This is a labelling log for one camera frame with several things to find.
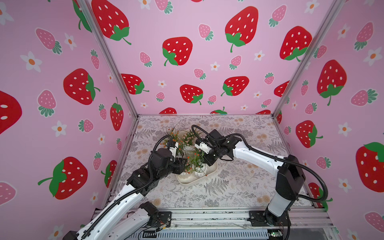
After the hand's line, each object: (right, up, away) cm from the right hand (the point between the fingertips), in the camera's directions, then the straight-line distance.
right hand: (200, 163), depth 81 cm
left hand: (-8, +4, -8) cm, 12 cm away
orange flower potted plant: (-17, +15, +14) cm, 27 cm away
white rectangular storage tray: (-10, +3, +10) cm, 15 cm away
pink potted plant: (-7, -3, -2) cm, 8 cm away
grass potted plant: (-1, -2, -3) cm, 4 cm away
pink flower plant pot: (-7, +12, +7) cm, 16 cm away
